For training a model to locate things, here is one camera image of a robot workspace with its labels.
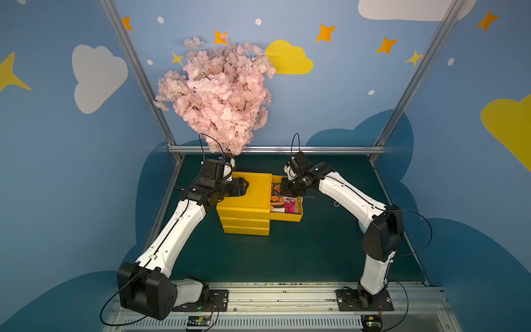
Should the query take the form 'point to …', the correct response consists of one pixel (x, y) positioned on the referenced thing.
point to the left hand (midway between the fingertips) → (242, 182)
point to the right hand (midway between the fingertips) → (282, 190)
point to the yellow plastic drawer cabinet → (250, 213)
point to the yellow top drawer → (285, 216)
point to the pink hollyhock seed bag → (290, 205)
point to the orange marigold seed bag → (276, 204)
